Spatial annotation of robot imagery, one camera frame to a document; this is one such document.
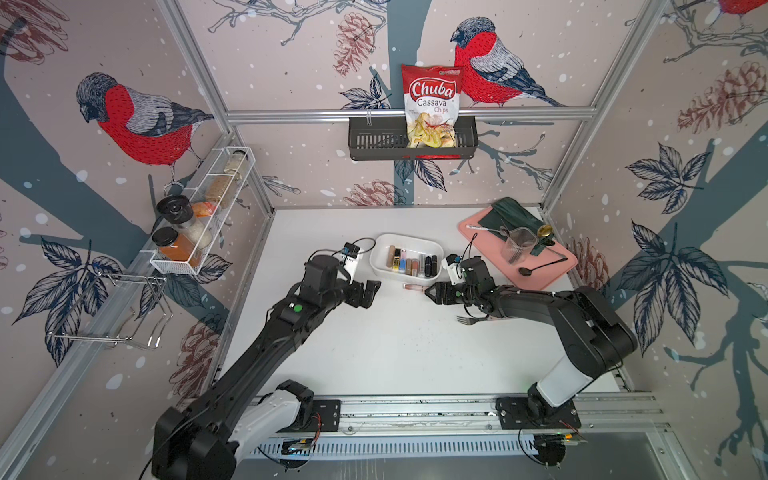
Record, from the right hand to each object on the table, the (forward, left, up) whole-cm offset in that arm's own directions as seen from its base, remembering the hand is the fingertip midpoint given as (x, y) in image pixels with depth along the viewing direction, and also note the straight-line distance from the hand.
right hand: (432, 290), depth 93 cm
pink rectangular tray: (+11, -37, -4) cm, 38 cm away
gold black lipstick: (+14, +12, -1) cm, 18 cm away
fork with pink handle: (-8, -12, -3) cm, 15 cm away
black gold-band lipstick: (+10, -1, -1) cm, 10 cm away
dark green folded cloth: (+36, -31, -2) cm, 47 cm away
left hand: (-5, +18, +17) cm, 25 cm away
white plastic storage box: (+15, +18, -2) cm, 24 cm away
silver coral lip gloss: (+9, +5, -1) cm, 11 cm away
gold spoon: (+19, -37, +8) cm, 43 cm away
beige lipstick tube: (+14, +14, -2) cm, 20 cm away
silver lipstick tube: (+11, +3, -1) cm, 11 cm away
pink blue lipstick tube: (+12, +10, -1) cm, 15 cm away
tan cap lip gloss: (+10, +8, -1) cm, 12 cm away
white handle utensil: (+17, -22, +10) cm, 30 cm away
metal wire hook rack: (-24, +63, +33) cm, 75 cm away
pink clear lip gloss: (+2, +5, -2) cm, 6 cm away
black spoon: (+10, -32, -3) cm, 34 cm away
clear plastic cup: (+15, -29, +6) cm, 33 cm away
